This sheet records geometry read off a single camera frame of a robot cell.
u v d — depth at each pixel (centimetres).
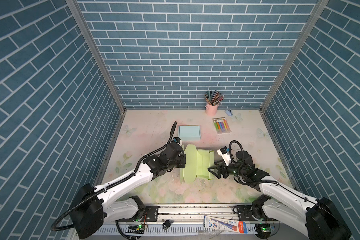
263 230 70
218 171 71
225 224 71
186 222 72
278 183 54
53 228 37
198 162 87
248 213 74
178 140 72
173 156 60
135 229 72
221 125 109
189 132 102
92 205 39
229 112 119
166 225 68
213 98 113
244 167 65
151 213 74
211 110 114
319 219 40
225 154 74
